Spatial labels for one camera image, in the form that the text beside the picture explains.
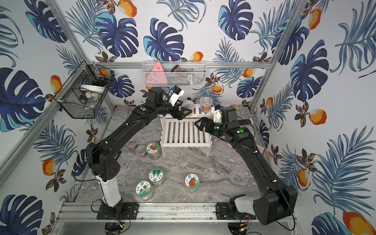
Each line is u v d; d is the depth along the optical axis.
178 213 0.75
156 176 0.78
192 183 0.76
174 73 0.92
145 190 0.74
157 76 0.90
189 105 0.77
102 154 0.46
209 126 0.65
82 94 0.92
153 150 0.88
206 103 0.78
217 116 0.69
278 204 0.38
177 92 0.68
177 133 0.90
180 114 0.70
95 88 0.80
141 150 0.90
